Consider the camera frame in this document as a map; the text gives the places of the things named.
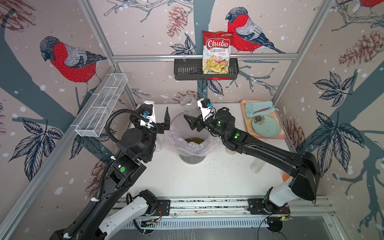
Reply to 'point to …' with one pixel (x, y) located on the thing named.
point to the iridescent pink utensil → (262, 109)
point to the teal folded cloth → (254, 109)
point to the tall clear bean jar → (257, 165)
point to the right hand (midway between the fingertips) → (190, 111)
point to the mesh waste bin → (181, 126)
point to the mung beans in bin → (197, 140)
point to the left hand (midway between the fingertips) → (155, 104)
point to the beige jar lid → (230, 151)
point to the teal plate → (266, 126)
